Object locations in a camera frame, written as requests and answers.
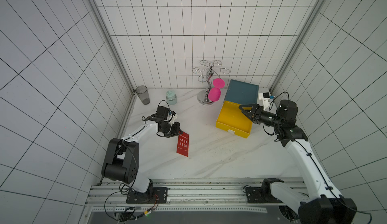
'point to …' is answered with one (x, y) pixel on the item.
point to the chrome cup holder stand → (203, 97)
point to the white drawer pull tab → (231, 131)
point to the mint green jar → (171, 97)
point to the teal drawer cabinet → (242, 93)
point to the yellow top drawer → (231, 117)
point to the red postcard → (183, 144)
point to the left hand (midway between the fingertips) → (180, 134)
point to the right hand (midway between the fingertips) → (241, 107)
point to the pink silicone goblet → (214, 93)
